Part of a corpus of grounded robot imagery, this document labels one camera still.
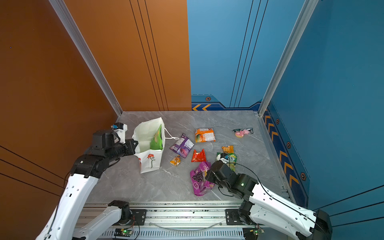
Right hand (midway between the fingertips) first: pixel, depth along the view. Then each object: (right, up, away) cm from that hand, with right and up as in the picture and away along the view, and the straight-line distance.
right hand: (203, 173), depth 75 cm
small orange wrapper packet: (+18, +8, +22) cm, 30 cm away
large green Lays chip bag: (-28, +14, +13) cm, 34 cm away
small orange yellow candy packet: (-16, +3, +14) cm, 21 cm away
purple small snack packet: (-13, +11, +22) cm, 27 cm away
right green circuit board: (+25, -26, -5) cm, 36 cm away
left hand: (-32, +17, -3) cm, 36 cm away
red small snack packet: (-2, +5, +17) cm, 18 cm away
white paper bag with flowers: (-33, +17, +17) cm, 41 cm away
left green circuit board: (-39, -27, -4) cm, 47 cm away
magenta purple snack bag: (-1, -6, 0) cm, 7 cm away
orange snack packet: (+2, +18, +25) cm, 31 cm away
